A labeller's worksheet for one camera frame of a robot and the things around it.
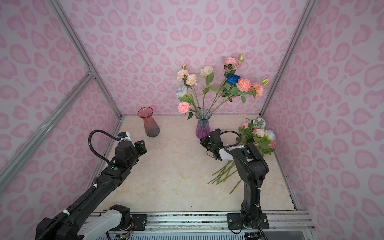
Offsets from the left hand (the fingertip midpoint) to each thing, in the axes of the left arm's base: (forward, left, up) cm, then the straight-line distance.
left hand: (145, 139), depth 81 cm
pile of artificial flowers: (+16, -65, -16) cm, 69 cm away
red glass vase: (+18, +3, -12) cm, 22 cm away
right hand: (+10, -31, -15) cm, 36 cm away
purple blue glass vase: (+19, -33, -3) cm, 38 cm away
